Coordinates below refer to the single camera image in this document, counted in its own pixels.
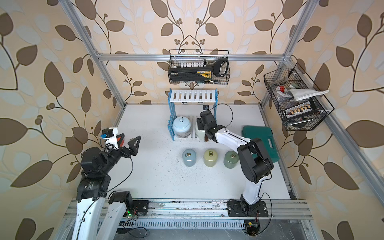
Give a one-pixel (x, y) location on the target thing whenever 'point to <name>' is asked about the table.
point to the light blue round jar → (182, 127)
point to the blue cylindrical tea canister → (189, 157)
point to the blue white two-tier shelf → (181, 96)
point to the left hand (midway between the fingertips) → (130, 134)
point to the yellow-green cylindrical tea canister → (210, 157)
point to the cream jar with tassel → (200, 134)
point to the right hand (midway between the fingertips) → (203, 119)
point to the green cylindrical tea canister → (231, 159)
